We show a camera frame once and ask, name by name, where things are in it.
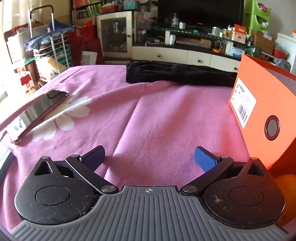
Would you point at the white picture frame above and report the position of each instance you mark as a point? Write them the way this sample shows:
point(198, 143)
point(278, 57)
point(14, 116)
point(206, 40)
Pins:
point(89, 58)

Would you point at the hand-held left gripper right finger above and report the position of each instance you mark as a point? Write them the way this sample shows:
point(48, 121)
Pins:
point(205, 158)

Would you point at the orange cardboard box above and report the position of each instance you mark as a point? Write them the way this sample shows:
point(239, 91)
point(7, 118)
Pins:
point(272, 92)

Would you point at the smartphone with red case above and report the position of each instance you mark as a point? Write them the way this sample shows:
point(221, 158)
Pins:
point(37, 113)

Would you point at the green plastic drawer rack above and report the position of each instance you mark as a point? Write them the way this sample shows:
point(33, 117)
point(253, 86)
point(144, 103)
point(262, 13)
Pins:
point(256, 14)

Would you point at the metal trolley cart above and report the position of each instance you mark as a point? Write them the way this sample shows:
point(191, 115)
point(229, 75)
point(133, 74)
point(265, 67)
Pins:
point(54, 49)

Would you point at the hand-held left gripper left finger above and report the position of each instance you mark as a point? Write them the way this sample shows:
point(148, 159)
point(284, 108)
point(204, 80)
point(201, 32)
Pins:
point(92, 158)

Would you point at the orange and white carton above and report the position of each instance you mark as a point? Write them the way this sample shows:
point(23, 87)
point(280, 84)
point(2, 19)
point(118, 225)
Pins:
point(239, 34)

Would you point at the black folded cloth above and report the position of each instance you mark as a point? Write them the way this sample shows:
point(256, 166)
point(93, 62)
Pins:
point(180, 73)

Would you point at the white television stand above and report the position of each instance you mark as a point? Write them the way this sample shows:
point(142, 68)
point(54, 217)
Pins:
point(175, 54)

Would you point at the red bag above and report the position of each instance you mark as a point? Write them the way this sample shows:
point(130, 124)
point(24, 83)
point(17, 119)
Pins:
point(89, 37)

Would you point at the pink floral blanket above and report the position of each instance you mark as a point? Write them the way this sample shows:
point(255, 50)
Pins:
point(150, 115)

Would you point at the dark bookshelf with books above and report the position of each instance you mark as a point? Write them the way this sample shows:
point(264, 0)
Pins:
point(85, 9)

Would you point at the white glass door cabinet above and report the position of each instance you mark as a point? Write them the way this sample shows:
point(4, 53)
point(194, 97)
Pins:
point(114, 34)

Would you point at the black flat television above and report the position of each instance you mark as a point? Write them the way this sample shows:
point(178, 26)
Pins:
point(201, 11)

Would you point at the white side cabinet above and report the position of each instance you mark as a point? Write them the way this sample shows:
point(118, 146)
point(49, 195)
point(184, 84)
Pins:
point(285, 42)

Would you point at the orange fruit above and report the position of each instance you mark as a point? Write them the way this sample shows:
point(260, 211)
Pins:
point(287, 197)

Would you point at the brown cardboard box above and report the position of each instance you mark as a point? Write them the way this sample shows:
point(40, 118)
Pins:
point(262, 41)

